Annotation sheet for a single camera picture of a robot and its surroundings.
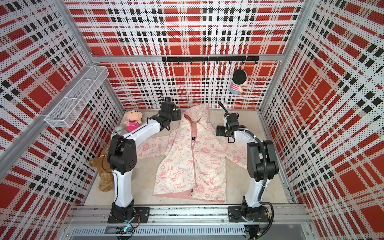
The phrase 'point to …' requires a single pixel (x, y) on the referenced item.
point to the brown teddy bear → (106, 178)
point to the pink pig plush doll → (134, 117)
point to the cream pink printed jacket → (192, 157)
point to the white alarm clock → (118, 130)
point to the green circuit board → (128, 229)
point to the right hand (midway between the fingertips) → (223, 129)
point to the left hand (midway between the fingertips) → (175, 111)
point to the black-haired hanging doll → (240, 78)
